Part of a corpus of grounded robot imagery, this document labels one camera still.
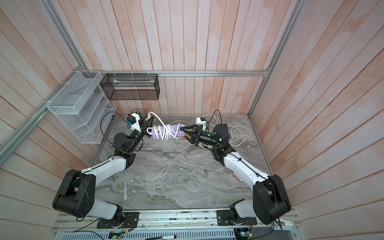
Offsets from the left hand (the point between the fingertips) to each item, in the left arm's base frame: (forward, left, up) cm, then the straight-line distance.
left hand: (152, 116), depth 77 cm
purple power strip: (-13, -9, +4) cm, 16 cm away
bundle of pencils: (+20, +18, -15) cm, 31 cm away
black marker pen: (-50, -9, -30) cm, 59 cm away
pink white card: (-20, -48, -30) cm, 60 cm away
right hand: (-11, -15, +1) cm, 19 cm away
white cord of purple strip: (-10, -1, +2) cm, 11 cm away
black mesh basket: (+36, +23, -6) cm, 43 cm away
